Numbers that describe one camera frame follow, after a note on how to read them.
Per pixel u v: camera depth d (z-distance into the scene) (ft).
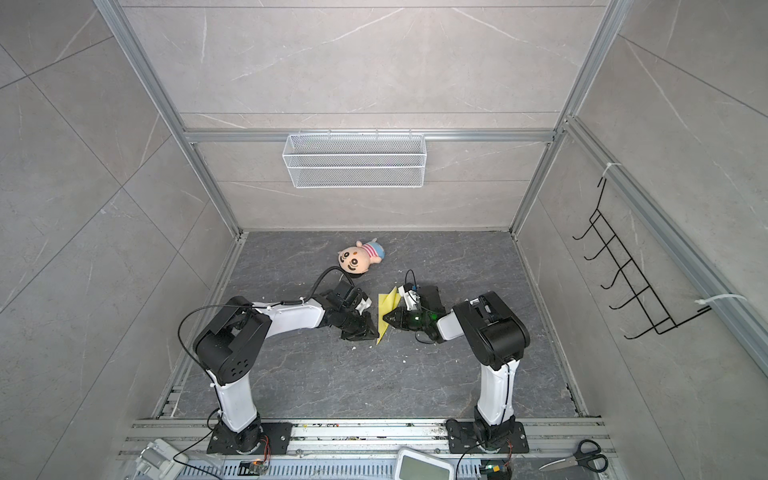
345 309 2.58
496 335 1.75
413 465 2.17
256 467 2.28
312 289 3.42
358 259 3.30
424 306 2.49
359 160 3.27
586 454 2.33
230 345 1.60
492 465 2.34
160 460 2.25
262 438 2.39
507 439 2.20
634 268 2.15
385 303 3.21
